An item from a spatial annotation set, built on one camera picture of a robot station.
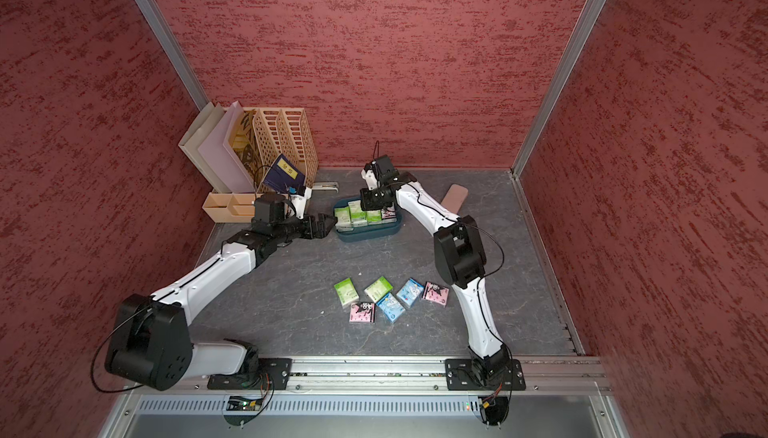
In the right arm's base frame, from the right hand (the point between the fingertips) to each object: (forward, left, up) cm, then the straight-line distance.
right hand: (362, 208), depth 96 cm
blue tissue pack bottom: (-29, -9, -8) cm, 31 cm away
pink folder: (+13, +45, +14) cm, 49 cm away
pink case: (+11, -34, -10) cm, 37 cm away
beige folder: (+13, +50, +21) cm, 55 cm away
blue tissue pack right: (-25, -15, -8) cm, 30 cm away
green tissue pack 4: (-24, -5, -9) cm, 26 cm away
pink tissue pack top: (+3, -9, -7) cm, 12 cm away
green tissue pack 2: (+2, -3, -8) cm, 9 cm away
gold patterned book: (+20, +40, +11) cm, 46 cm away
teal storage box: (-5, -2, -7) cm, 9 cm away
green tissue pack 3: (-25, +4, -7) cm, 26 cm away
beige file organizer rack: (+32, +34, +8) cm, 47 cm away
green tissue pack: (+1, +2, -6) cm, 6 cm away
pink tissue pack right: (-26, -22, -8) cm, 35 cm away
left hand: (-9, +10, +5) cm, 15 cm away
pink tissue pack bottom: (-31, -1, -7) cm, 32 cm away
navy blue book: (+17, +30, 0) cm, 34 cm away
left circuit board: (-51, +29, -12) cm, 60 cm away
